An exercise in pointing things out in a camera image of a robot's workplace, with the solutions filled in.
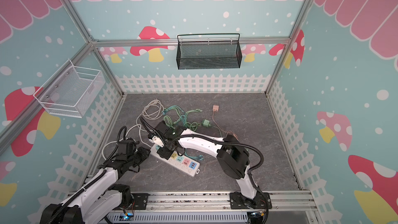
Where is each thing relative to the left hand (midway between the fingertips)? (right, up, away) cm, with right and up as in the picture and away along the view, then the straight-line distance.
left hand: (149, 154), depth 88 cm
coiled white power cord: (-6, +25, +22) cm, 34 cm away
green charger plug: (+32, +17, +14) cm, 39 cm away
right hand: (+10, +4, -6) cm, 12 cm away
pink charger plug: (+39, +27, +22) cm, 52 cm away
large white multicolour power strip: (+19, -3, -5) cm, 20 cm away
